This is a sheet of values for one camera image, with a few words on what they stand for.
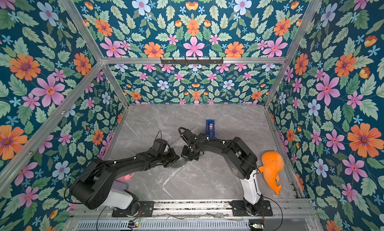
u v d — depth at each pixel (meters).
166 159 0.77
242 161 0.51
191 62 0.93
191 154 0.79
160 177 0.84
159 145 0.72
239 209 0.72
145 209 0.73
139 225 0.70
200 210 0.75
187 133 0.75
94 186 0.44
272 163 0.80
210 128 0.99
